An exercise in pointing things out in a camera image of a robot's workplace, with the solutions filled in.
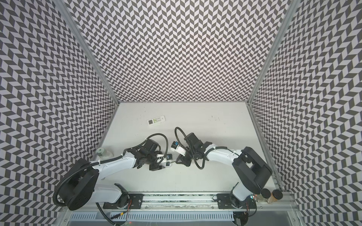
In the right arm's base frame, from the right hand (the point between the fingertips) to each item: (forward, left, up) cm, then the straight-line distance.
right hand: (178, 164), depth 82 cm
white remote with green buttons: (+35, +18, -2) cm, 39 cm away
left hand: (+4, +11, -4) cm, 12 cm away
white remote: (+1, +7, -2) cm, 7 cm away
